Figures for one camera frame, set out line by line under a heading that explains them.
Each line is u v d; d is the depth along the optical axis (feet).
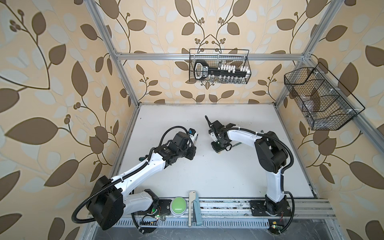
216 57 2.98
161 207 2.44
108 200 1.31
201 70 2.76
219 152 2.80
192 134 2.37
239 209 2.48
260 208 2.38
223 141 2.58
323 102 2.47
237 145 3.17
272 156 1.72
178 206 2.38
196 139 2.64
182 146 2.07
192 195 2.48
